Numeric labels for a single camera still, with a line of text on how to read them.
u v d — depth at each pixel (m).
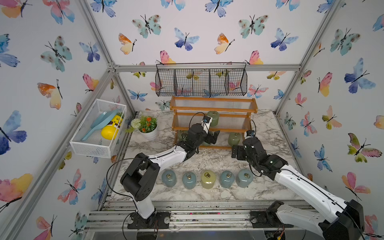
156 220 0.73
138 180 0.46
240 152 0.71
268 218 0.66
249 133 0.69
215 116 0.89
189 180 0.79
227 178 0.80
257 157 0.57
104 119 0.69
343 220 0.38
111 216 0.78
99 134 0.69
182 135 0.69
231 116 1.17
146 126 0.95
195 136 0.67
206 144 1.00
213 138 0.79
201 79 0.98
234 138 0.95
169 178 0.80
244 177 0.79
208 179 0.79
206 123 0.73
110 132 0.70
